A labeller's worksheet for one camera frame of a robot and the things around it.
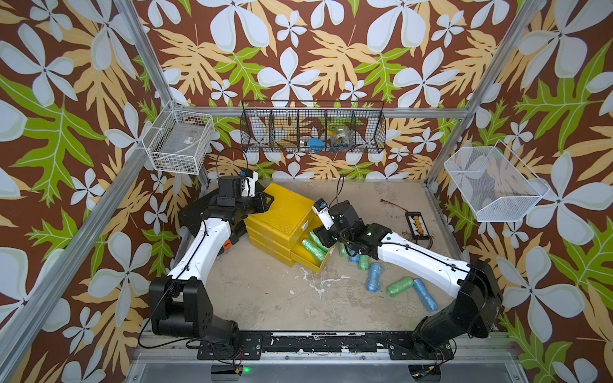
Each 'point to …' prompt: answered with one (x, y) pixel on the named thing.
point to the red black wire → (384, 200)
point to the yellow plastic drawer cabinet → (278, 232)
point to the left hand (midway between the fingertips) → (270, 195)
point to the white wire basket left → (179, 140)
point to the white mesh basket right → (496, 184)
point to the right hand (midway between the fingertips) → (318, 225)
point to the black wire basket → (312, 126)
